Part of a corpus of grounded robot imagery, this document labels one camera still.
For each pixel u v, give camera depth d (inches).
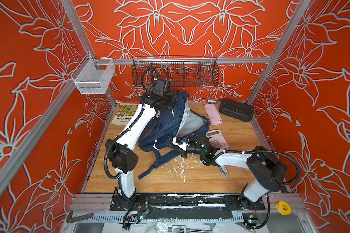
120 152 17.9
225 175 32.0
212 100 46.3
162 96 23.2
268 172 17.6
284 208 28.0
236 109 42.0
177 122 30.1
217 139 37.2
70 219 26.9
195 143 26.2
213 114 43.0
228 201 28.1
